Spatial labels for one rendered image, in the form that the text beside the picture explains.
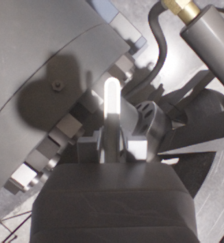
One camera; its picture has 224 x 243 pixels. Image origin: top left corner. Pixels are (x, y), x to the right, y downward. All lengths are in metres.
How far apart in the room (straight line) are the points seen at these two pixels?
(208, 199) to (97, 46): 0.35
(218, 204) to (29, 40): 0.42
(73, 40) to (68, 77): 0.08
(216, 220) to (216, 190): 0.05
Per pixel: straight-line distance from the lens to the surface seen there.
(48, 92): 0.32
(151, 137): 0.45
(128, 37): 0.91
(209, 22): 0.40
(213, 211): 0.35
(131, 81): 1.16
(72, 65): 0.34
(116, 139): 0.17
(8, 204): 1.91
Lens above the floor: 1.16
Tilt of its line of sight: 72 degrees down
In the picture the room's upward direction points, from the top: 171 degrees counter-clockwise
